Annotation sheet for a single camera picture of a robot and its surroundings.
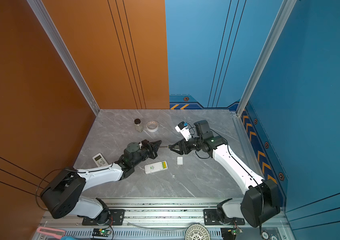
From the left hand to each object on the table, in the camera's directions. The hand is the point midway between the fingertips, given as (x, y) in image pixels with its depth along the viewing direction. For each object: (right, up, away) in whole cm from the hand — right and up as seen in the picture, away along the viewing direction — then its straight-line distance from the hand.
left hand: (163, 138), depth 79 cm
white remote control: (-5, -19, +10) cm, 22 cm away
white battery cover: (+9, -16, +14) cm, 23 cm away
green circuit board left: (-29, -45, -9) cm, 54 cm away
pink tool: (-50, -44, -10) cm, 67 cm away
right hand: (+6, -4, -4) cm, 8 cm away
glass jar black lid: (-19, +6, +24) cm, 31 cm away
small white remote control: (-40, -15, +12) cm, 45 cm away
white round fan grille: (+17, -42, -11) cm, 47 cm away
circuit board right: (+33, -45, -9) cm, 56 cm away
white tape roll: (-11, +6, +31) cm, 34 cm away
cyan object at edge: (-41, -43, -14) cm, 61 cm away
